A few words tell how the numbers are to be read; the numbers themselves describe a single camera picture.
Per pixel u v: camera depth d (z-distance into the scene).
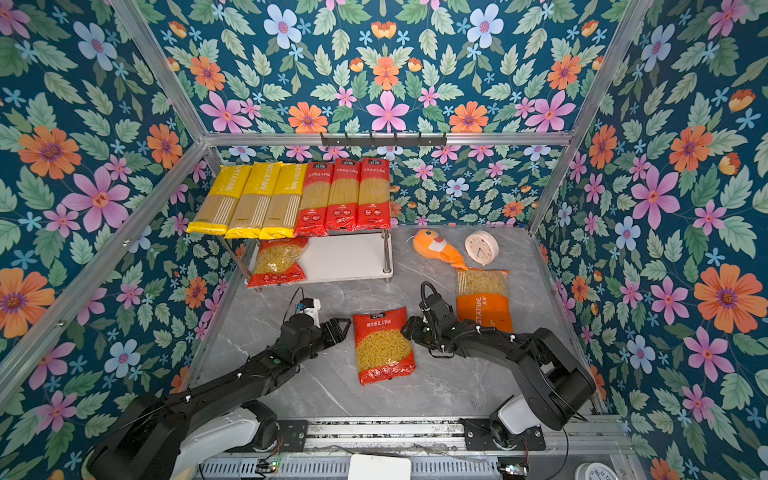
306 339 0.68
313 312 0.78
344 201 0.75
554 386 0.44
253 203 0.76
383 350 0.84
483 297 0.94
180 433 0.45
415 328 0.79
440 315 0.70
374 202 0.76
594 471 0.66
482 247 1.04
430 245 1.04
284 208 0.75
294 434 0.74
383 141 0.91
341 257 1.00
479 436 0.73
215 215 0.73
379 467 0.65
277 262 0.96
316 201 0.75
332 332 0.75
